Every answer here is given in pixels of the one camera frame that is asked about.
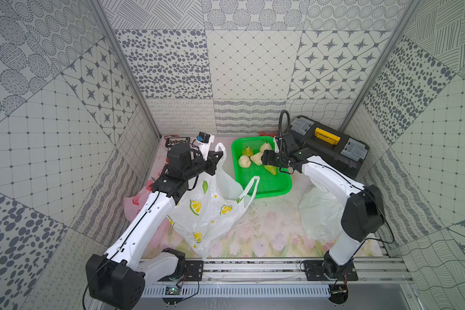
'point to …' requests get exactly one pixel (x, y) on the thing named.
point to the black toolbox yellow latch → (338, 150)
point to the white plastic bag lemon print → (321, 214)
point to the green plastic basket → (269, 185)
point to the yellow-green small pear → (247, 151)
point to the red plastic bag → (262, 134)
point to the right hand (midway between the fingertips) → (269, 161)
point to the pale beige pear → (244, 161)
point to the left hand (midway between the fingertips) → (227, 154)
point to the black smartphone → (170, 141)
